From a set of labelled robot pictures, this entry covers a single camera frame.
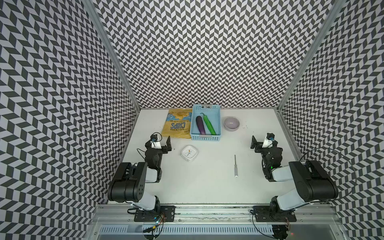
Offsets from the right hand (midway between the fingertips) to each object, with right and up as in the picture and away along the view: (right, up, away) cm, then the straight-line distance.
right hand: (260, 138), depth 90 cm
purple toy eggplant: (-37, +8, +15) cm, 40 cm away
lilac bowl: (-14, +8, +17) cm, 24 cm away
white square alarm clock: (-44, -9, +1) cm, 45 cm away
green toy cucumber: (-31, +8, +17) cm, 36 cm away
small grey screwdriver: (-16, -20, -4) cm, 26 cm away
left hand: (-61, 0, 0) cm, 61 cm away
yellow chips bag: (-53, +8, +17) cm, 56 cm away
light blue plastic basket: (-27, +17, +24) cm, 40 cm away
